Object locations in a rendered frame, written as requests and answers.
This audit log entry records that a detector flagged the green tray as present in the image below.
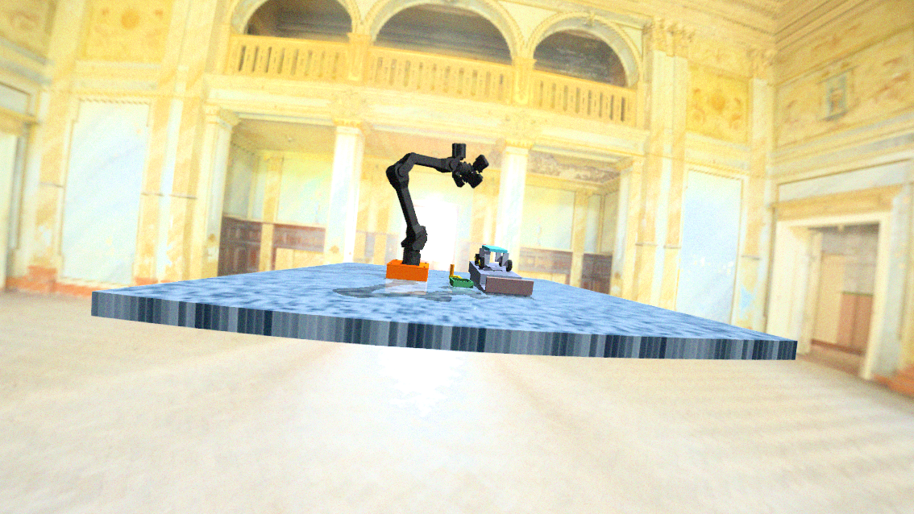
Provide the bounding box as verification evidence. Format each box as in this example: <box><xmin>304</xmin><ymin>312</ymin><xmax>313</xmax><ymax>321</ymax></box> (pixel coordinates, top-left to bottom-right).
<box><xmin>449</xmin><ymin>277</ymin><xmax>474</xmax><ymax>288</ymax></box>

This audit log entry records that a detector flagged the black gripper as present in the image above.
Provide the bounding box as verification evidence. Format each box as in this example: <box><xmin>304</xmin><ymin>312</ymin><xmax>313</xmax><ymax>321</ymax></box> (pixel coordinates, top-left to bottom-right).
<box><xmin>453</xmin><ymin>155</ymin><xmax>489</xmax><ymax>188</ymax></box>

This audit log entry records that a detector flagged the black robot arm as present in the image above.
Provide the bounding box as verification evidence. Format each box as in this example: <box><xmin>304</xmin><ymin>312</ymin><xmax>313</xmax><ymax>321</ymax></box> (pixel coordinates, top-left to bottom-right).
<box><xmin>385</xmin><ymin>143</ymin><xmax>484</xmax><ymax>266</ymax></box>

